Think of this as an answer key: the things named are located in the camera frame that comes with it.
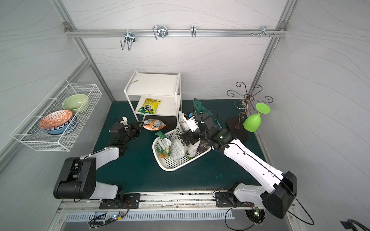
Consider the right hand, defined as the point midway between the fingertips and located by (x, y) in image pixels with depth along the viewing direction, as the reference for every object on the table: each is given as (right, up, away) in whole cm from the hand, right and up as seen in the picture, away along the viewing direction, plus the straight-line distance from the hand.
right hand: (187, 129), depth 74 cm
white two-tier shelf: (-14, +19, +5) cm, 24 cm away
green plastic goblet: (+36, +3, +4) cm, 37 cm away
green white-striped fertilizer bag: (-14, -10, +6) cm, 18 cm away
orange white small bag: (-22, +1, +16) cm, 28 cm away
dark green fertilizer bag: (+6, +11, +3) cm, 13 cm away
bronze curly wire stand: (+34, 0, +28) cm, 44 cm away
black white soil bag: (-6, -10, +10) cm, 15 cm away
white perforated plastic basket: (-11, -23, +12) cm, 28 cm away
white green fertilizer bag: (+2, -13, +6) cm, 15 cm away
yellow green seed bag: (-25, +13, +16) cm, 32 cm away
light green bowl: (-59, +14, -1) cm, 61 cm away
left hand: (-27, +3, +14) cm, 30 cm away
